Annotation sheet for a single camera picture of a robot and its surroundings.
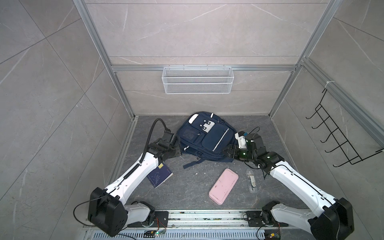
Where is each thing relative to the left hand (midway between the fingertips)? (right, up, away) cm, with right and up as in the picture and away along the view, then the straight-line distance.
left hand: (178, 146), depth 82 cm
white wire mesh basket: (+11, +44, +21) cm, 50 cm away
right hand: (+26, -2, -3) cm, 26 cm away
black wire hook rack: (+76, +2, -17) cm, 78 cm away
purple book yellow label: (-12, -18, +6) cm, 23 cm away
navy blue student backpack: (+15, +5, +19) cm, 25 cm away
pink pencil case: (+25, -22, 0) cm, 34 cm away
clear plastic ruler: (+43, -20, +4) cm, 47 cm away
